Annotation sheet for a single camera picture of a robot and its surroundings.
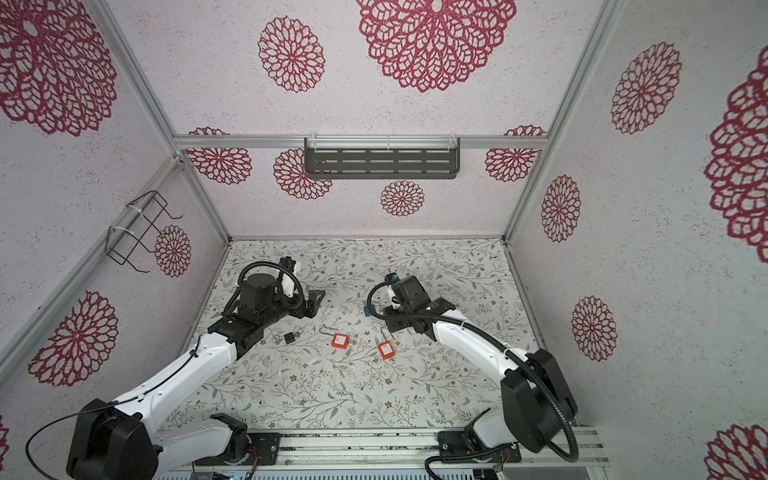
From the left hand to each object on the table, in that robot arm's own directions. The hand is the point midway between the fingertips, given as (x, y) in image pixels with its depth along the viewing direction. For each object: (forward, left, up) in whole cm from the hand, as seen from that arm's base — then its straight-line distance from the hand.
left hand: (309, 293), depth 83 cm
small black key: (-5, +9, -17) cm, 20 cm away
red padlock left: (-6, -7, -17) cm, 19 cm away
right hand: (-2, -22, -5) cm, 23 cm away
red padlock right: (-9, -21, -16) cm, 28 cm away
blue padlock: (+5, -15, -18) cm, 24 cm away
